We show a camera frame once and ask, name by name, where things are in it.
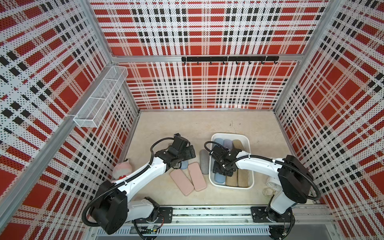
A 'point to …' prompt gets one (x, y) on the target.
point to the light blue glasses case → (219, 140)
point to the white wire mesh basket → (92, 113)
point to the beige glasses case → (232, 181)
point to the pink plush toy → (121, 169)
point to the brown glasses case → (237, 144)
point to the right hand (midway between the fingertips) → (220, 170)
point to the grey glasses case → (204, 161)
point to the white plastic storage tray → (246, 141)
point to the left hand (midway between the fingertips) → (190, 152)
